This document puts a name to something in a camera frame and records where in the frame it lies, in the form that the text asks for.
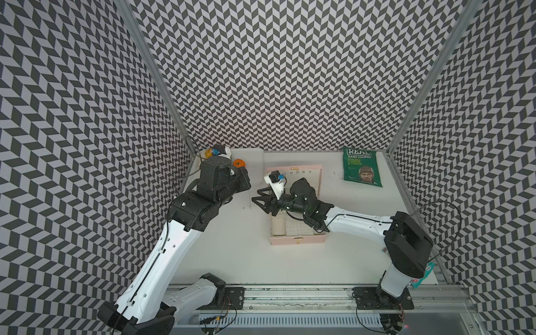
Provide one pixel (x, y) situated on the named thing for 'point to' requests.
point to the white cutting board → (253, 160)
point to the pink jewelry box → (284, 230)
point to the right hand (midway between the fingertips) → (255, 198)
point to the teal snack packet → (416, 282)
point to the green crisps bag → (361, 165)
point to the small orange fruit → (239, 163)
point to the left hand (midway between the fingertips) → (246, 174)
